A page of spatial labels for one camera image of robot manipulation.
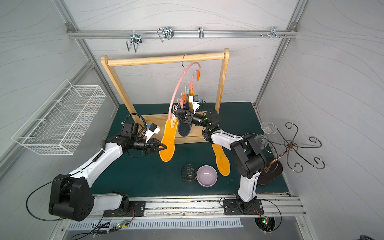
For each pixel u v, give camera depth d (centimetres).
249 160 49
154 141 71
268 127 66
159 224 70
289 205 80
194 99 70
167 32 77
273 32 76
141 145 69
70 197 40
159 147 73
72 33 77
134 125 68
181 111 73
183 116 70
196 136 101
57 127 68
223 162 88
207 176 83
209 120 65
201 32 73
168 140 74
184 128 90
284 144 62
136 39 78
